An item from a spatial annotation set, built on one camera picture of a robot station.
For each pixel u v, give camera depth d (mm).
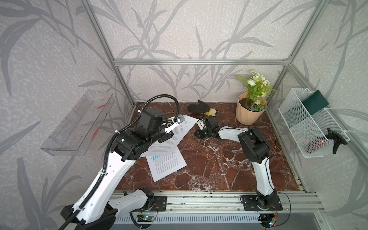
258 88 890
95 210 353
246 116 968
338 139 551
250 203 735
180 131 751
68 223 341
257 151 558
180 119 534
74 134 667
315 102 707
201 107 1195
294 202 749
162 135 558
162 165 869
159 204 737
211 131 814
